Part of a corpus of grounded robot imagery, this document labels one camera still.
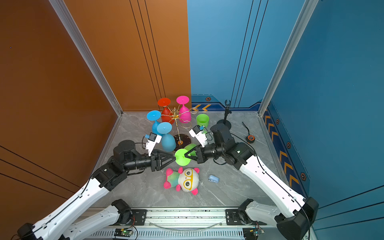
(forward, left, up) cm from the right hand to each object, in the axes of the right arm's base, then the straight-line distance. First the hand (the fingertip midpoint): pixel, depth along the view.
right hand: (185, 156), depth 63 cm
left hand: (0, +5, 0) cm, 5 cm away
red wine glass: (+32, +13, -6) cm, 35 cm away
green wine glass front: (+36, -9, -16) cm, 41 cm away
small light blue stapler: (+1, -14, -28) cm, 31 cm away
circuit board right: (-24, -31, -31) cm, 50 cm away
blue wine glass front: (+12, +10, -6) cm, 17 cm away
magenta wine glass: (+35, +3, -11) cm, 36 cm away
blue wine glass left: (+23, +18, +1) cm, 29 cm away
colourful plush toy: (-2, +1, -22) cm, 22 cm away
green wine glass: (-2, +2, 0) cm, 2 cm away
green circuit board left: (-24, +31, -30) cm, 50 cm away
